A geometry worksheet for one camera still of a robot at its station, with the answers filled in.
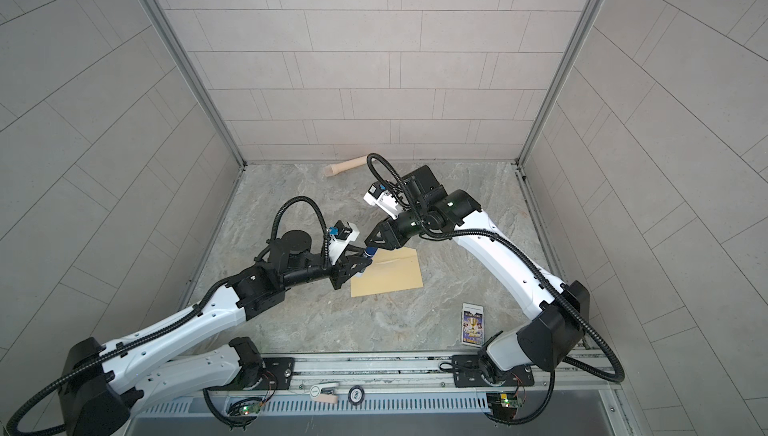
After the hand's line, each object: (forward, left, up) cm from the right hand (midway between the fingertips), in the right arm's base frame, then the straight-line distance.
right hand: (371, 242), depth 67 cm
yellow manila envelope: (+5, -3, -25) cm, 25 cm away
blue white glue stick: (-2, +2, -2) cm, 3 cm away
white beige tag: (-25, +15, -22) cm, 37 cm away
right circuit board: (-29, -28, -27) cm, 49 cm away
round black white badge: (-26, +6, -25) cm, 36 cm away
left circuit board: (-26, +30, -21) cm, 45 cm away
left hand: (-2, 0, -4) cm, 4 cm away
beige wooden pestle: (+45, +15, -20) cm, 52 cm away
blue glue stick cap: (-1, 0, -1) cm, 2 cm away
